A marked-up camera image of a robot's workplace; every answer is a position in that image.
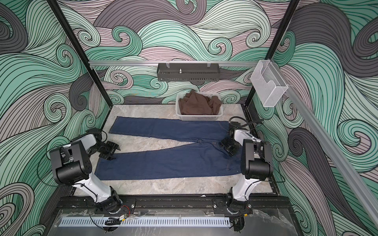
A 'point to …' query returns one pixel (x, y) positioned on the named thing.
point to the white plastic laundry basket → (199, 117)
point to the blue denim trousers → (199, 153)
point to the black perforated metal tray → (188, 73)
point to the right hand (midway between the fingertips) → (223, 149)
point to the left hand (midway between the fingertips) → (117, 150)
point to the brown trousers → (194, 103)
